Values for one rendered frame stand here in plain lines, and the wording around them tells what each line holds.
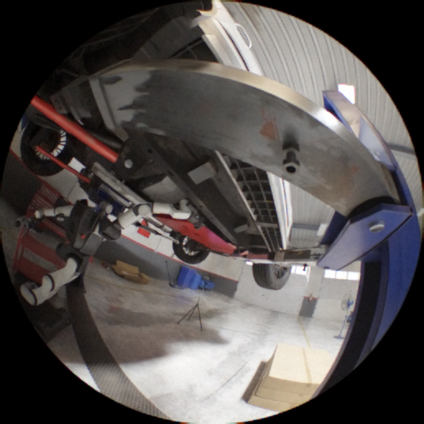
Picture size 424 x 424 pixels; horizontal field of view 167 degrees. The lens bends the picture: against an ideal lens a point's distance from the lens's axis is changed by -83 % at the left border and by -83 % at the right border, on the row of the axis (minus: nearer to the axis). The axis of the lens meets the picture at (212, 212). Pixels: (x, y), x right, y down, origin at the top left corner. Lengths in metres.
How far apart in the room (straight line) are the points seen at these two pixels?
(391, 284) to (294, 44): 3.31
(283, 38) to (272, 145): 3.17
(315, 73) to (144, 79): 3.30
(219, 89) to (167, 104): 0.08
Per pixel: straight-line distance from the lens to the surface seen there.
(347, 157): 0.24
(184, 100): 0.22
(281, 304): 9.44
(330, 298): 9.81
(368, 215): 0.34
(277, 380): 1.64
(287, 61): 3.33
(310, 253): 0.85
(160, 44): 0.54
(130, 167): 0.66
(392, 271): 0.57
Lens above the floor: 1.28
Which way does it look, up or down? 22 degrees up
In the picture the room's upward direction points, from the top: 21 degrees clockwise
